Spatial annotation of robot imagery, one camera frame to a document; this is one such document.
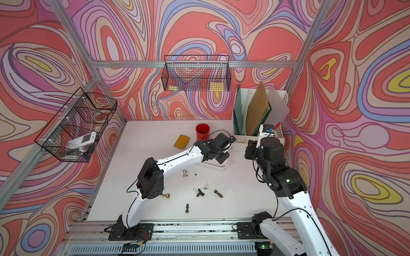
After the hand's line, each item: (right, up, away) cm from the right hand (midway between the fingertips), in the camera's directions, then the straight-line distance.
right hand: (251, 146), depth 67 cm
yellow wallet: (-36, 0, +40) cm, 54 cm away
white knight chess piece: (-20, -24, +19) cm, 37 cm away
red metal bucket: (-21, +7, +34) cm, 41 cm away
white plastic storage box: (-15, -9, +12) cm, 21 cm away
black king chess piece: (-23, -27, +17) cm, 39 cm away
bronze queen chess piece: (-13, -27, +17) cm, 34 cm away
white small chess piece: (-26, -19, +25) cm, 41 cm away
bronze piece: (-29, -34, +13) cm, 46 cm away
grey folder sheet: (+20, +19, +17) cm, 33 cm away
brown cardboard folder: (+8, +19, +16) cm, 26 cm away
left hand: (-8, -6, +21) cm, 23 cm away
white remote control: (-74, +2, +1) cm, 74 cm away
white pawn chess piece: (-25, -26, +19) cm, 41 cm away
